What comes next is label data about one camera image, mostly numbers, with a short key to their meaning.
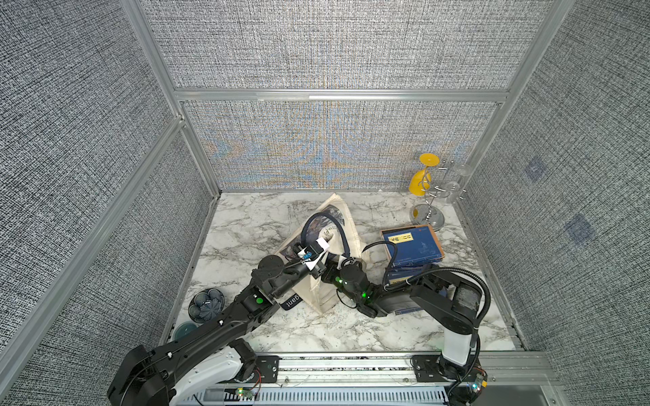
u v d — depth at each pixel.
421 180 0.98
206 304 0.84
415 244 0.92
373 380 0.73
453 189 1.00
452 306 0.48
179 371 0.42
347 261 0.78
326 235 0.68
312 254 0.54
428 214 1.06
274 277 0.52
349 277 0.68
